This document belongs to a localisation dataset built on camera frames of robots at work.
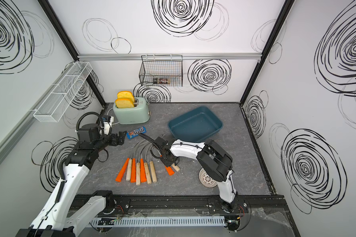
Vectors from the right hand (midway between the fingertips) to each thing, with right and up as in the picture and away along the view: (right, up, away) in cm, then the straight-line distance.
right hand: (169, 161), depth 89 cm
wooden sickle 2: (-19, -1, -3) cm, 19 cm away
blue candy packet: (-25, +16, +11) cm, 32 cm away
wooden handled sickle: (+4, -2, -5) cm, 6 cm away
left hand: (-27, +20, -13) cm, 36 cm away
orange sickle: (-20, -7, -9) cm, 23 cm away
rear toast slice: (-29, +42, +7) cm, 52 cm away
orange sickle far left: (-28, -6, -7) cm, 29 cm away
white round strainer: (+21, -8, -9) cm, 24 cm away
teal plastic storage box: (+18, +21, +16) cm, 32 cm away
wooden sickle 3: (-9, -4, -5) cm, 11 cm away
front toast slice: (-29, +36, +4) cm, 47 cm away
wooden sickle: (-23, -2, -3) cm, 24 cm away
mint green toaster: (-21, +29, +9) cm, 37 cm away
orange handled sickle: (0, -4, -5) cm, 6 cm away
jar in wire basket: (-3, +49, -1) cm, 49 cm away
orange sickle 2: (-14, -5, -7) cm, 17 cm away
